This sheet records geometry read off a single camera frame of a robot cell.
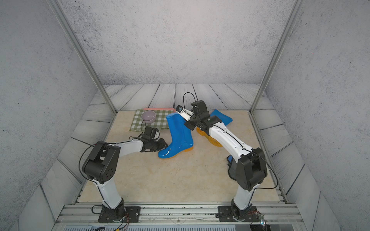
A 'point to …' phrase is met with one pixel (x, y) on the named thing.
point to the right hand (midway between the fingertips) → (186, 116)
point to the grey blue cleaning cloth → (232, 167)
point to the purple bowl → (149, 116)
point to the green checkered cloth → (138, 124)
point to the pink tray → (159, 109)
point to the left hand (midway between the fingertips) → (168, 145)
